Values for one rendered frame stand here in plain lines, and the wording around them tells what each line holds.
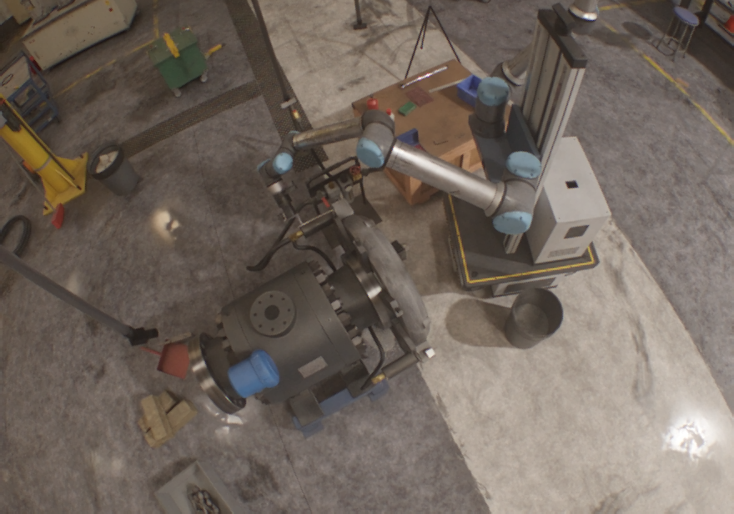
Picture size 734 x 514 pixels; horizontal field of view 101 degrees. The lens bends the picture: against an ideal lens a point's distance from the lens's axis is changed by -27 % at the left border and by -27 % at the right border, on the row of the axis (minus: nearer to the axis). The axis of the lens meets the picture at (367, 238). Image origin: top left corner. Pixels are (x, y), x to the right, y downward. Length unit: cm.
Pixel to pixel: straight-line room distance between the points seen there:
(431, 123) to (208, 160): 204
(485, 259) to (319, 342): 118
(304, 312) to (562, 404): 172
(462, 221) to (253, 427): 189
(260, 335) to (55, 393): 240
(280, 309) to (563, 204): 151
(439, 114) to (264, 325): 196
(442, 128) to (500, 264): 105
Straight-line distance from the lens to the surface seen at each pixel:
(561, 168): 240
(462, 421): 263
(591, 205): 232
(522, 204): 163
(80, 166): 500
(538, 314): 272
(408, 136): 282
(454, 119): 304
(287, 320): 185
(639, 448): 301
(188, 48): 460
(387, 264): 182
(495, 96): 200
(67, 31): 740
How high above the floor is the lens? 261
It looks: 61 degrees down
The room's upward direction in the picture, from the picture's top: 12 degrees counter-clockwise
